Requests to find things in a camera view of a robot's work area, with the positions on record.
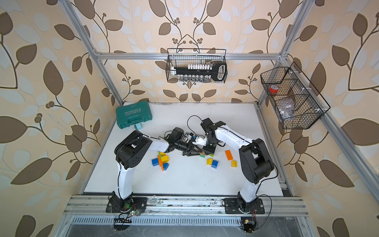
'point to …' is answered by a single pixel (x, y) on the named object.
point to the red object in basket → (274, 89)
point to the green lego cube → (202, 155)
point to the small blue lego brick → (155, 162)
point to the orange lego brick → (161, 163)
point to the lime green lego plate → (212, 155)
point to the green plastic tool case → (133, 113)
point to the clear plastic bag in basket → (286, 107)
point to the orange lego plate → (228, 155)
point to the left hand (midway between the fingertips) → (199, 151)
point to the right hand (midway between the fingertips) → (209, 149)
